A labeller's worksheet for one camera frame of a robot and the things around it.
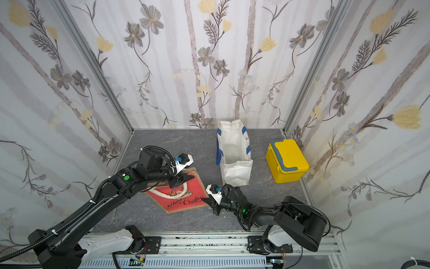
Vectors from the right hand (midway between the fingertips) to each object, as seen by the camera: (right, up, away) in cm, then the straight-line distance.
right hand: (204, 198), depth 77 cm
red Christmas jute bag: (-8, +1, 0) cm, 8 cm away
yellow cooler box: (+42, +16, +9) cm, 46 cm away
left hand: (-4, +14, -8) cm, 17 cm away
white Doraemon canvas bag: (+17, +19, +31) cm, 40 cm away
